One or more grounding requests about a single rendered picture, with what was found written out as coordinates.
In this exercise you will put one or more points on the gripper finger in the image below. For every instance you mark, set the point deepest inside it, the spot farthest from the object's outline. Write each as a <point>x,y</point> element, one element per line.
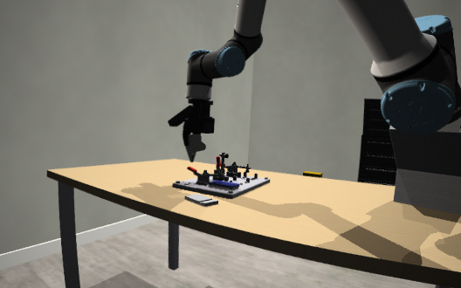
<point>199,140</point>
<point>190,142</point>

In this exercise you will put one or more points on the red-handled toggle clamp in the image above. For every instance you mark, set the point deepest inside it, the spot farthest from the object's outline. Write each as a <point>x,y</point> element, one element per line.
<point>204,179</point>

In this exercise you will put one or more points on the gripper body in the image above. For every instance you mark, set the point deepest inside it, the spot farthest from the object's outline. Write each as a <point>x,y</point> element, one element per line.
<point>201,117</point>

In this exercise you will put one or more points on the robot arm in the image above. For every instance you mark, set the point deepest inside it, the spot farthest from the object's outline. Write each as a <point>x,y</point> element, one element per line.
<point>418,86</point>

